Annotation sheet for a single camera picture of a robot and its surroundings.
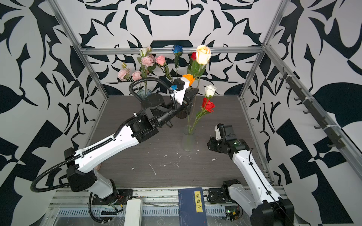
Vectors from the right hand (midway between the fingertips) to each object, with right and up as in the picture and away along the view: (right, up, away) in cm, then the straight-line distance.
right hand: (208, 141), depth 81 cm
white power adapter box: (-38, -30, -15) cm, 50 cm away
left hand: (-11, +27, -26) cm, 39 cm away
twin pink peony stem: (-50, +38, +4) cm, 63 cm away
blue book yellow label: (-10, -32, -11) cm, 35 cm away
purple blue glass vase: (-41, +29, +15) cm, 52 cm away
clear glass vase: (-11, +1, +4) cm, 12 cm away
